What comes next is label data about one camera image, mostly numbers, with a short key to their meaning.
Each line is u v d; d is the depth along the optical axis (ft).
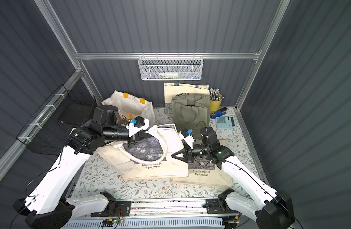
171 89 3.45
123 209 2.39
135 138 1.67
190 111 2.86
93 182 2.71
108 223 2.28
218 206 2.31
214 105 3.55
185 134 2.00
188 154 1.97
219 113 3.76
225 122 3.56
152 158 2.23
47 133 2.28
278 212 1.27
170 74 3.07
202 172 2.77
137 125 1.53
